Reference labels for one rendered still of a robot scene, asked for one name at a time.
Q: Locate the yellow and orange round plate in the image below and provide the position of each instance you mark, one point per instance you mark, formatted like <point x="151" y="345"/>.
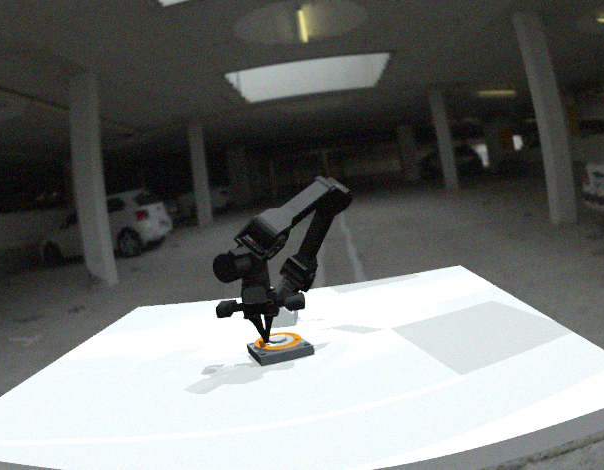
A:
<point x="292" y="341"/>

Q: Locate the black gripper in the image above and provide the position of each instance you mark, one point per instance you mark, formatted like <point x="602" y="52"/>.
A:
<point x="291" y="301"/>

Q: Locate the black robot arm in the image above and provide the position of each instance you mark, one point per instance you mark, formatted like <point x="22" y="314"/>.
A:
<point x="269" y="231"/>

